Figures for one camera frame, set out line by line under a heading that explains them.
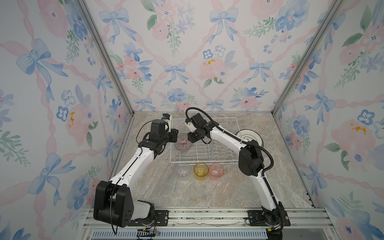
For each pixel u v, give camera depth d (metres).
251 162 0.58
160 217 0.74
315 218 0.77
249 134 1.03
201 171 0.88
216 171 0.88
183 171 0.89
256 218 0.73
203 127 0.73
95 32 0.77
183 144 0.98
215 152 0.94
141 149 0.56
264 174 0.60
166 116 0.73
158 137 0.63
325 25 0.74
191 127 0.87
